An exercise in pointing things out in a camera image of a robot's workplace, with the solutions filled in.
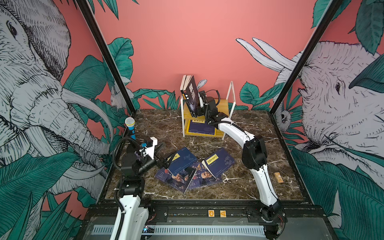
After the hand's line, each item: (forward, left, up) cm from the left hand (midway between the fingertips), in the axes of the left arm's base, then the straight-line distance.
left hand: (169, 146), depth 70 cm
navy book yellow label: (+26, -18, -19) cm, 36 cm away
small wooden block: (-8, -61, -25) cm, 67 cm away
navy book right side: (+3, -27, -25) cm, 37 cm away
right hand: (+34, -15, -2) cm, 37 cm away
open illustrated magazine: (-6, -12, -24) cm, 28 cm away
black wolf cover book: (+29, -11, +6) cm, 32 cm away
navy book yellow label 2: (+5, -5, -23) cm, 24 cm away
